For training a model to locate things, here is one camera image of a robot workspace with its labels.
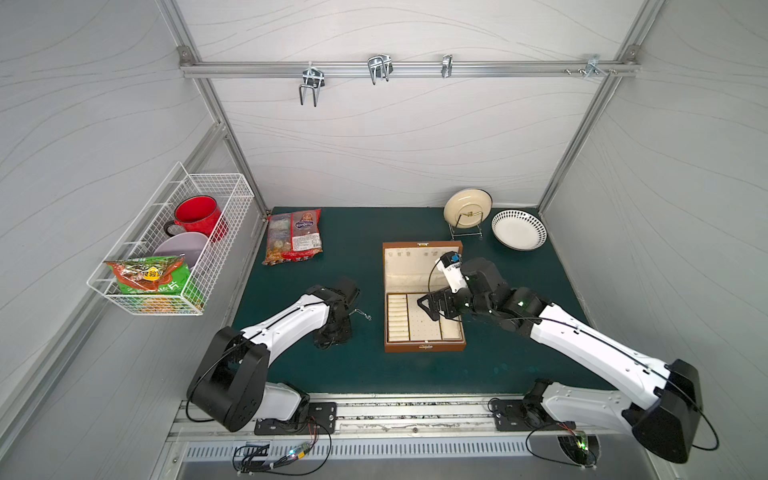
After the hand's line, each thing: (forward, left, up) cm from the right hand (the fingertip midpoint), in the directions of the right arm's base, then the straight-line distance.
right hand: (430, 294), depth 75 cm
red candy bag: (+29, +48, -14) cm, 58 cm away
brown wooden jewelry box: (-4, +5, -13) cm, 15 cm away
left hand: (-7, +25, -15) cm, 30 cm away
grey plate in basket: (+1, +56, +17) cm, 58 cm away
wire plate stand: (+35, -17, -17) cm, 42 cm away
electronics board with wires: (-35, +42, -18) cm, 58 cm away
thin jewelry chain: (+3, +21, -19) cm, 28 cm away
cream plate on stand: (+36, -14, -4) cm, 39 cm away
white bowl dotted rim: (+40, -37, -19) cm, 58 cm away
